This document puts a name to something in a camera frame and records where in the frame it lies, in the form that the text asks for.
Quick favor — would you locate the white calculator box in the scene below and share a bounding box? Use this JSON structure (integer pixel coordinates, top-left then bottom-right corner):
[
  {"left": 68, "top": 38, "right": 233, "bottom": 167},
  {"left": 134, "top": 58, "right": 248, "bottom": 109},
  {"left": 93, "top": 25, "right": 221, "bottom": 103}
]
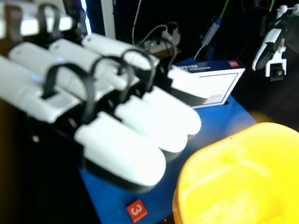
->
[{"left": 166, "top": 50, "right": 247, "bottom": 116}]

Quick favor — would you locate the white power strip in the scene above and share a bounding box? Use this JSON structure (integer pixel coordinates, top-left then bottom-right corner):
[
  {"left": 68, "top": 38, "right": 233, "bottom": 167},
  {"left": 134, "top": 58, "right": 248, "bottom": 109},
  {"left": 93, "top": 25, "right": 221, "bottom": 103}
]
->
[{"left": 142, "top": 25, "right": 182, "bottom": 58}]

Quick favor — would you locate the yellow plastic tub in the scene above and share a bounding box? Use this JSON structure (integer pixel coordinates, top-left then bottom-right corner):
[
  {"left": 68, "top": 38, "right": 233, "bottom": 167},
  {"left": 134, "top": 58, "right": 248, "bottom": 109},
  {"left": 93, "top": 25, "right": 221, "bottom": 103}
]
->
[{"left": 169, "top": 108, "right": 299, "bottom": 224}]

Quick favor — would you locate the red cube with number three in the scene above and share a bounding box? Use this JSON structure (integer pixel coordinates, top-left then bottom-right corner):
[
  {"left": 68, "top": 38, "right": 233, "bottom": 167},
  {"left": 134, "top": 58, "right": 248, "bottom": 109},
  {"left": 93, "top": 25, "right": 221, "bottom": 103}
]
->
[{"left": 124, "top": 196, "right": 150, "bottom": 224}]

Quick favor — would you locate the blue foam mat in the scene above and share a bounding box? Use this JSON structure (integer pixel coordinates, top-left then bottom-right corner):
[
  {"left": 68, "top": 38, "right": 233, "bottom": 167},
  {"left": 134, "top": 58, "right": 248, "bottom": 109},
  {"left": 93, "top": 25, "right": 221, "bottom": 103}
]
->
[{"left": 70, "top": 73, "right": 262, "bottom": 224}]

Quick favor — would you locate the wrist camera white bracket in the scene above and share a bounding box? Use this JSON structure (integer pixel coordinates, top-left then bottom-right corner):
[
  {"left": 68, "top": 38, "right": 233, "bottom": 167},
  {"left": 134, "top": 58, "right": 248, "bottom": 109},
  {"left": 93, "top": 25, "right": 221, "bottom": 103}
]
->
[{"left": 263, "top": 47, "right": 290, "bottom": 84}]

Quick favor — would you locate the green cable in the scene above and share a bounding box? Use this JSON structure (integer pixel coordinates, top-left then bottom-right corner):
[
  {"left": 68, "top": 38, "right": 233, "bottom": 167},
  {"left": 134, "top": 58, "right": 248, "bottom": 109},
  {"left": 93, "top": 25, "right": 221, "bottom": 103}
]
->
[{"left": 220, "top": 0, "right": 234, "bottom": 20}]

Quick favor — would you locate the white adapter dongle with cable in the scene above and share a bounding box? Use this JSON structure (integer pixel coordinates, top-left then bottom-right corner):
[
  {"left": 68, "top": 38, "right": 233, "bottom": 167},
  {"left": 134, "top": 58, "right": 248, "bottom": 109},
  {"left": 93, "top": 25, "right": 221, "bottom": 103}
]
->
[{"left": 193, "top": 14, "right": 222, "bottom": 64}]

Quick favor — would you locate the grey looped cable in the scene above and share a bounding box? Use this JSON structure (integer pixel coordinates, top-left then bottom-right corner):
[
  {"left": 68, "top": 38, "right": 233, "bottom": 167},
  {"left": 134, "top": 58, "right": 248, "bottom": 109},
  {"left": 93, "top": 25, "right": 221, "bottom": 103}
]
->
[{"left": 137, "top": 16, "right": 180, "bottom": 50}]

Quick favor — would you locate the thin white cable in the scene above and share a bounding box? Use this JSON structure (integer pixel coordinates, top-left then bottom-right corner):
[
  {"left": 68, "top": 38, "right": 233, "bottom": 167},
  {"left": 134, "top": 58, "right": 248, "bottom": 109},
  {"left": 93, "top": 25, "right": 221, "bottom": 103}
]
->
[{"left": 129, "top": 0, "right": 144, "bottom": 46}]

